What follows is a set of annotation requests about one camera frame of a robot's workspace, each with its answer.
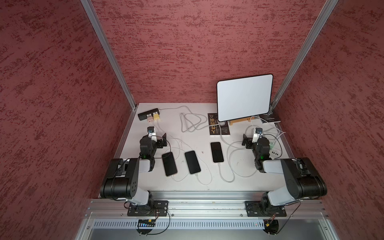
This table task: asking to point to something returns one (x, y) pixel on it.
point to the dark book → (217, 127)
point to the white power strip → (275, 153)
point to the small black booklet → (270, 117)
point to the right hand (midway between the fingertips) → (250, 136)
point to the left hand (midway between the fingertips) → (158, 135)
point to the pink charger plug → (150, 119)
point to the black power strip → (143, 115)
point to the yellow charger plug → (156, 116)
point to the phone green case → (192, 162)
